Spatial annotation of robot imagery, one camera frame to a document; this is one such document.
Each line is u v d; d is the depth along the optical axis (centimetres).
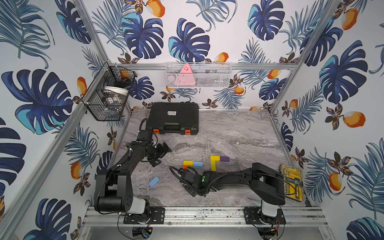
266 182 50
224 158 95
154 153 76
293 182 82
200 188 61
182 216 76
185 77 90
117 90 79
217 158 94
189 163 93
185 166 77
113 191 43
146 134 72
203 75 92
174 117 110
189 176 65
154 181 85
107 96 82
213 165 92
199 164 91
